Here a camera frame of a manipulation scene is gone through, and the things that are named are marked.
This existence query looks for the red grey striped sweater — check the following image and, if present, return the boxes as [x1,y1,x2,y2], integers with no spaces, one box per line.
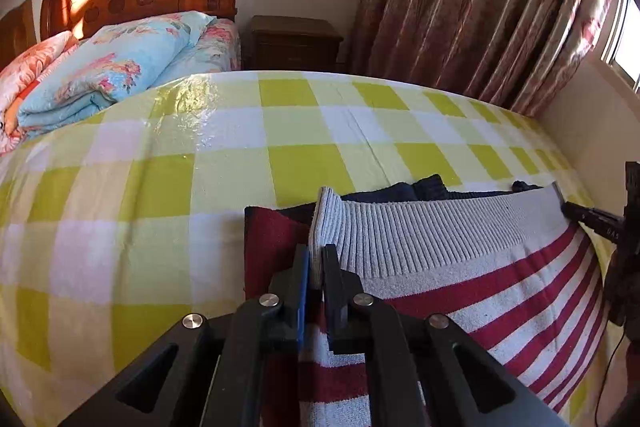
[244,174,608,427]

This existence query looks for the pink floral quilt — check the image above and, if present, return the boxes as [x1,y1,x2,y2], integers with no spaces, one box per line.
[0,31,81,155]

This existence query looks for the light blue floral quilt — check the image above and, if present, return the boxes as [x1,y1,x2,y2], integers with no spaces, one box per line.
[17,11,216,138]

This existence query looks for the small plain wooden headboard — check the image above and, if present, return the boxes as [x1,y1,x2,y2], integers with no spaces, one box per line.
[0,0,38,72]

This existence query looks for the yellow white checked tablecloth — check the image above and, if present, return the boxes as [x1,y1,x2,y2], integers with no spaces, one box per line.
[0,71,616,427]

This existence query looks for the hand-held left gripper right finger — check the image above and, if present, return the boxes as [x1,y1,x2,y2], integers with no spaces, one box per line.
[322,244,571,427]

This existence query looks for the dark wooden nightstand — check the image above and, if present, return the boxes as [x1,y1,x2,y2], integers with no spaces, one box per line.
[248,15,345,72]

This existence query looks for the black cable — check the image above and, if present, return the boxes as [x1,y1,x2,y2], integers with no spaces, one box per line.
[595,327,632,413]

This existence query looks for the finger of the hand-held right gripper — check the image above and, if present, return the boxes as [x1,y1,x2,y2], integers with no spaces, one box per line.
[562,202,626,233]

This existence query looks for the window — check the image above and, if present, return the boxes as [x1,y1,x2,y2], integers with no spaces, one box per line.
[600,0,640,92]

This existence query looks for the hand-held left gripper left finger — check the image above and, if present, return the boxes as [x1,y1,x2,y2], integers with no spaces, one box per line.
[60,244,311,427]

